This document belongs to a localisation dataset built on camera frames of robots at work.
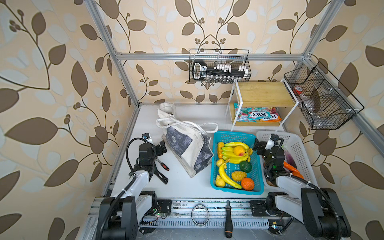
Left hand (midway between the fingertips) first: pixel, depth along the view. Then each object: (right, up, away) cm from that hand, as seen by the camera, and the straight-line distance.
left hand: (156, 141), depth 87 cm
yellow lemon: (+37, -11, -3) cm, 39 cm away
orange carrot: (+78, -16, -7) cm, 80 cm away
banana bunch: (+43, -8, +1) cm, 44 cm away
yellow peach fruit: (+48, -5, -2) cm, 49 cm away
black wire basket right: (+88, +21, -15) cm, 91 cm away
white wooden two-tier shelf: (+57, +21, -12) cm, 62 cm away
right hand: (+64, 0, 0) cm, 64 cm away
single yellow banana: (+39, -18, -9) cm, 44 cm away
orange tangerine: (+50, -20, -12) cm, 55 cm away
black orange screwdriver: (+39, -36, -19) cm, 56 cm away
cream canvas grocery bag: (+19, +1, -7) cm, 20 cm away
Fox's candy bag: (+58, +16, -1) cm, 61 cm away
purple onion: (+79, -10, 0) cm, 80 cm away
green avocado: (+51, -13, -5) cm, 53 cm away
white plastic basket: (+83, -2, +4) cm, 83 cm away
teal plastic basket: (+56, -16, -7) cm, 59 cm away
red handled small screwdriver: (+4, -14, +1) cm, 15 cm away
